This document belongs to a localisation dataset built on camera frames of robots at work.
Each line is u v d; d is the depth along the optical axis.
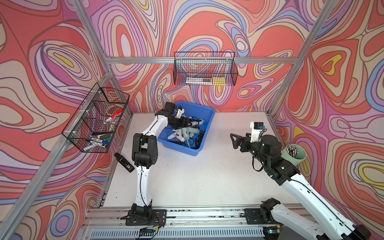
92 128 0.73
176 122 0.88
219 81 0.91
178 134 0.99
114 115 0.77
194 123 1.08
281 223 0.59
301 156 0.82
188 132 0.97
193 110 1.17
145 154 0.58
